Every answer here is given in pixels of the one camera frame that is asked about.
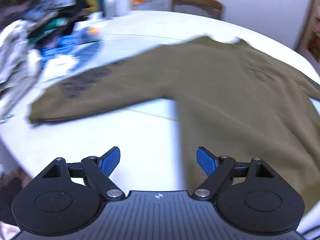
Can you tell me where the olive green sweatshirt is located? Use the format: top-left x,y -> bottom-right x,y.
29,36 -> 319,211

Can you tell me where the brown wooden chair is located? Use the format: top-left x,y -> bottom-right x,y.
171,0 -> 224,20

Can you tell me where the pile of mixed clothes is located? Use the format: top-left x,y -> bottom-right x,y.
1,0 -> 88,121

